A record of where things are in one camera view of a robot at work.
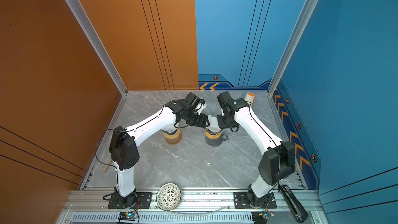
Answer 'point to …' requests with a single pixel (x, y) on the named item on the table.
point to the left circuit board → (128, 215)
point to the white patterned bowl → (168, 196)
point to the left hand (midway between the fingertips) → (207, 123)
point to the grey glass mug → (215, 142)
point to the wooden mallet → (106, 167)
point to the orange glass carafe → (174, 141)
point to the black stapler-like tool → (296, 207)
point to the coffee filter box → (250, 98)
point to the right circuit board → (261, 217)
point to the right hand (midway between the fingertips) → (223, 125)
